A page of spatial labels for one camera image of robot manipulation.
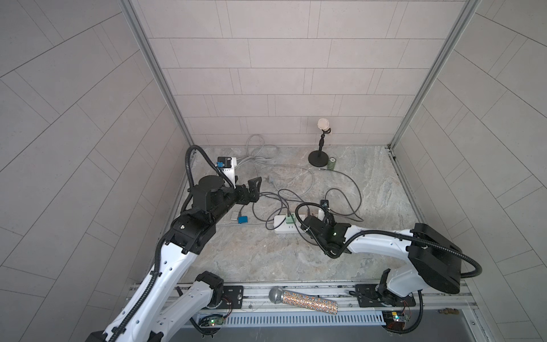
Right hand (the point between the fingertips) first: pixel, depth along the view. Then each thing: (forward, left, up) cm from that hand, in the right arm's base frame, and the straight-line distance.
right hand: (315, 227), depth 88 cm
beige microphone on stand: (+35, -7, +4) cm, 36 cm away
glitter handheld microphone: (-24, +16, +5) cm, 30 cm away
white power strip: (0, +14, +4) cm, 15 cm away
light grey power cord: (+44, +27, +2) cm, 52 cm away
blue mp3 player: (+5, +31, +1) cm, 31 cm away
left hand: (+5, +22, +31) cm, 38 cm away
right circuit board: (-32, -21, -2) cm, 39 cm away
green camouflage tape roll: (+30, -12, +5) cm, 33 cm away
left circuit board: (-30, +37, +3) cm, 48 cm away
